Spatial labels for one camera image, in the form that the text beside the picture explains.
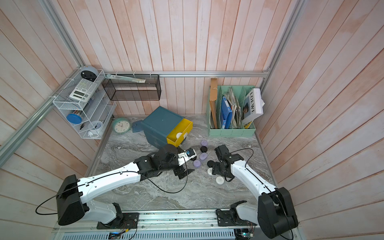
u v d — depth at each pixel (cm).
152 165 55
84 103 75
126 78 91
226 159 61
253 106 90
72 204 38
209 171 90
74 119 76
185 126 91
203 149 101
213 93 88
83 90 78
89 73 81
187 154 62
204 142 104
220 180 86
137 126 111
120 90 104
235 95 100
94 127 82
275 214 40
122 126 105
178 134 87
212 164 95
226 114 95
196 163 92
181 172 65
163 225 73
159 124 86
